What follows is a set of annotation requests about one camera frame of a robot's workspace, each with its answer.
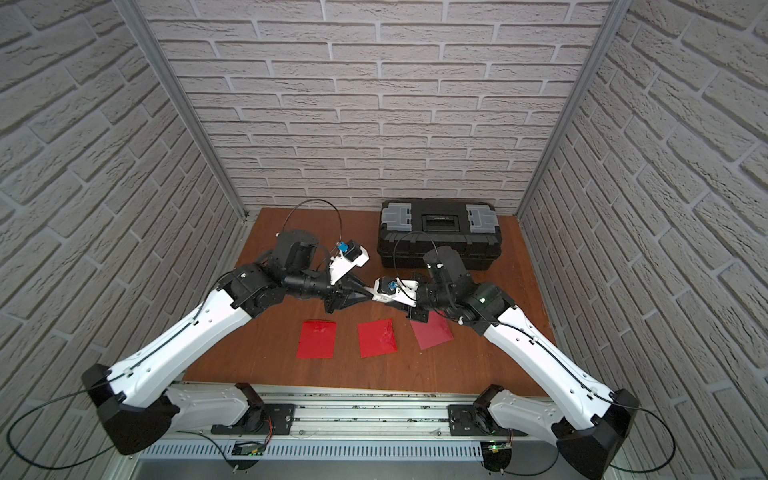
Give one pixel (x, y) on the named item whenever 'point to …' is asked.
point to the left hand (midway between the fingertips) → (373, 289)
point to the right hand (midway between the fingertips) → (398, 290)
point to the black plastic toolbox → (412, 227)
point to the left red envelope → (317, 339)
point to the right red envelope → (435, 332)
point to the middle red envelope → (377, 338)
